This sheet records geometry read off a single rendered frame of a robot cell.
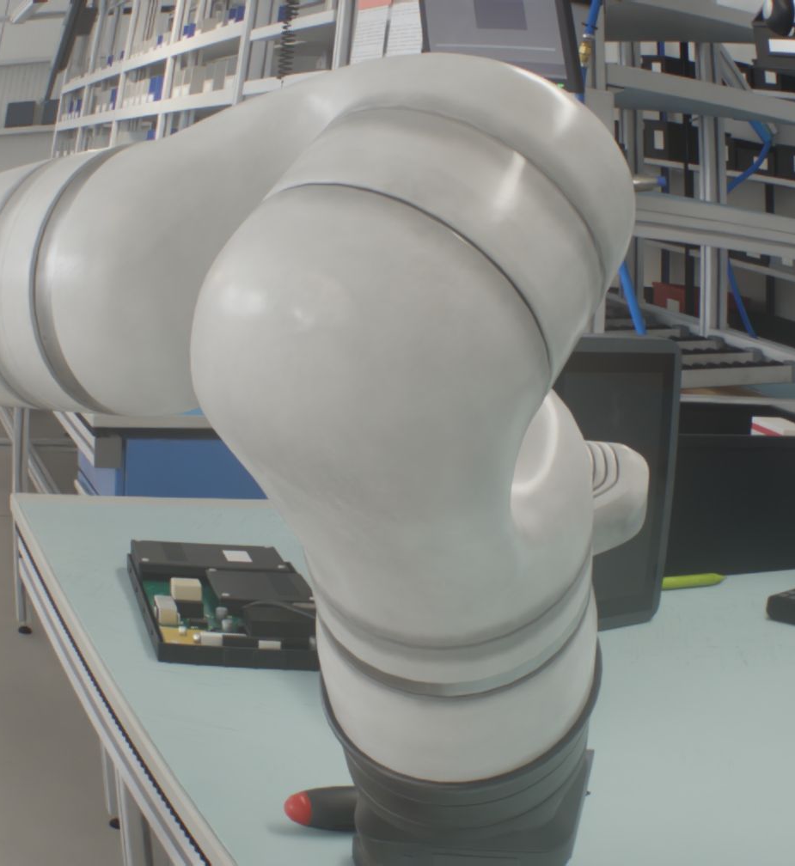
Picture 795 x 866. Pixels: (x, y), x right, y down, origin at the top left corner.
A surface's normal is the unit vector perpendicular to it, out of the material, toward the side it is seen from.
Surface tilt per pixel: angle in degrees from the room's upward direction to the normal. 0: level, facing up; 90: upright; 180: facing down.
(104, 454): 90
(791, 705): 0
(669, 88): 90
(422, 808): 134
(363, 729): 125
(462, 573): 148
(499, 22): 101
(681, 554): 90
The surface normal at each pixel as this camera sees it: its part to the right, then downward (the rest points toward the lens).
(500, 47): -0.73, 0.25
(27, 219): -0.58, -0.40
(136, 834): 0.30, 0.16
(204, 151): -0.02, 0.00
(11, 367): -0.50, 0.68
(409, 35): -0.95, -0.05
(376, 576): -0.41, 0.83
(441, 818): -0.22, 0.79
